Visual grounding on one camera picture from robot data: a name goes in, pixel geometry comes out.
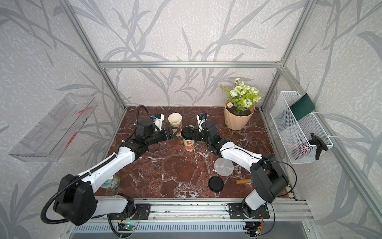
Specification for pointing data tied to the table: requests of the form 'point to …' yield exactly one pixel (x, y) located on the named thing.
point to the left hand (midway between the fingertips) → (177, 131)
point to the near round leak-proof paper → (224, 167)
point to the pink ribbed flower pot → (234, 122)
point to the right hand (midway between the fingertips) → (194, 128)
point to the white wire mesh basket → (295, 134)
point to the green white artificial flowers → (242, 96)
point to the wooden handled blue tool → (244, 181)
